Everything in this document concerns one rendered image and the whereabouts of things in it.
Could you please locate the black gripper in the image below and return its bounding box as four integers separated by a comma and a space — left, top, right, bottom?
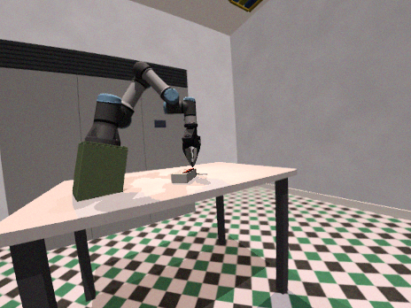
182, 123, 201, 167

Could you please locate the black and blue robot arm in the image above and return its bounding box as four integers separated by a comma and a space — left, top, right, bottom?
85, 61, 197, 146

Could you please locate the white power strip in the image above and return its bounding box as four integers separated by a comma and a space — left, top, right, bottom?
171, 168, 206, 183

